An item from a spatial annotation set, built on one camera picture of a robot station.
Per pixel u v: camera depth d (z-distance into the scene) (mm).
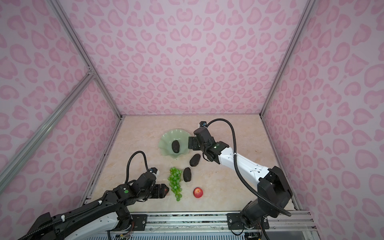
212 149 598
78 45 803
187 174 862
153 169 763
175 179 834
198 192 787
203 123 732
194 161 908
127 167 641
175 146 960
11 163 524
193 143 738
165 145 1007
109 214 542
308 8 695
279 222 738
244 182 413
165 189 762
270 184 425
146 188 648
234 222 735
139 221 738
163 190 745
